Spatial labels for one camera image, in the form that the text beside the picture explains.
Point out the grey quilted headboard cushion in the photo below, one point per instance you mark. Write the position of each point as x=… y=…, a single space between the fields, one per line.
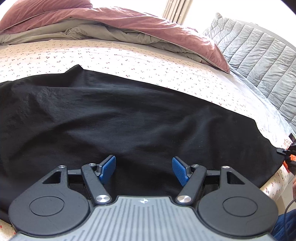
x=259 y=51

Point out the black pants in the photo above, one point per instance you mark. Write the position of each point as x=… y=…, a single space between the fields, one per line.
x=127 y=120

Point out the window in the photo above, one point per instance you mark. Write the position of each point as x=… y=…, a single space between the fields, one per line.
x=129 y=5

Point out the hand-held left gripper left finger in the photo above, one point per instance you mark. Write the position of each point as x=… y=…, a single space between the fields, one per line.
x=107 y=165

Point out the cherry print bed sheet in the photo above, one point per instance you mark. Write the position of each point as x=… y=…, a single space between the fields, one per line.
x=115 y=55

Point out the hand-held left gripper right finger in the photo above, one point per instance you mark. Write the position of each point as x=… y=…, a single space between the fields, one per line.
x=181 y=170

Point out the pink grey duvet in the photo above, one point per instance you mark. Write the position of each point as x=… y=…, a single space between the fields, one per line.
x=138 y=25

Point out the grey patterned curtain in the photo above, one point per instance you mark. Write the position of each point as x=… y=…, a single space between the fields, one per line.
x=177 y=10

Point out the orange white plastic bag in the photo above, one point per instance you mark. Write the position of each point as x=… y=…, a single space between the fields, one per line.
x=286 y=144

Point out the person's blue clothing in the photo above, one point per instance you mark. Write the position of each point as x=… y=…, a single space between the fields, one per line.
x=283 y=228

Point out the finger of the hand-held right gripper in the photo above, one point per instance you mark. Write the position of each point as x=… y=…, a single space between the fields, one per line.
x=283 y=151

